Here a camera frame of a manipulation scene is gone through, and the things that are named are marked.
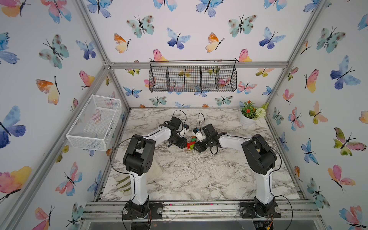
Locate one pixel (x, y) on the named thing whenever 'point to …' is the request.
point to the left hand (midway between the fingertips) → (184, 141)
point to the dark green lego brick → (193, 139)
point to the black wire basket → (192, 75)
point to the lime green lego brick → (192, 147)
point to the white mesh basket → (92, 127)
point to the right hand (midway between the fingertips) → (197, 144)
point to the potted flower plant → (250, 113)
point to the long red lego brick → (189, 144)
